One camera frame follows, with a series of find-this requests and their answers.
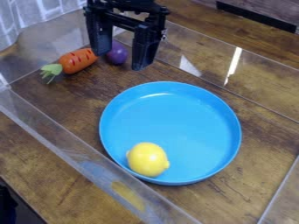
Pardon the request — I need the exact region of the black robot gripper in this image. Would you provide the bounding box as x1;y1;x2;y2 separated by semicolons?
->
84;0;169;71

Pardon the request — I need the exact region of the purple toy eggplant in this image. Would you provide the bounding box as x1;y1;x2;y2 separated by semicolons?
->
107;40;128;65

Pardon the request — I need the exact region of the orange toy carrot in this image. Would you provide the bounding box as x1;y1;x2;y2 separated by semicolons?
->
40;48;99;83

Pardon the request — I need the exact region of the blue round plastic tray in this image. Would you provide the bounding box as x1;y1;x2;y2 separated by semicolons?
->
99;81;242;186

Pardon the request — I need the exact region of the yellow toy lemon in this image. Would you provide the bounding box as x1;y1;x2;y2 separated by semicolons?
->
125;142;171;178

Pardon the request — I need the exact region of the clear acrylic enclosure wall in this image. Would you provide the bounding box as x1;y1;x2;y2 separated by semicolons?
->
0;5;299;224

